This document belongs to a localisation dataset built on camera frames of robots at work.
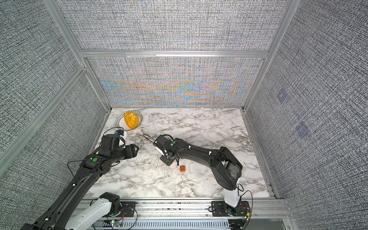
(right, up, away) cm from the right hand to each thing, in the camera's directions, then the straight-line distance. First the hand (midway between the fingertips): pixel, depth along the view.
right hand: (168, 154), depth 86 cm
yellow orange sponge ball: (-28, +21, +18) cm, 39 cm away
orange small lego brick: (+9, -9, 0) cm, 12 cm away
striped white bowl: (-37, +18, +21) cm, 47 cm away
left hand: (-16, +6, -8) cm, 19 cm away
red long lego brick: (+3, -3, -9) cm, 10 cm away
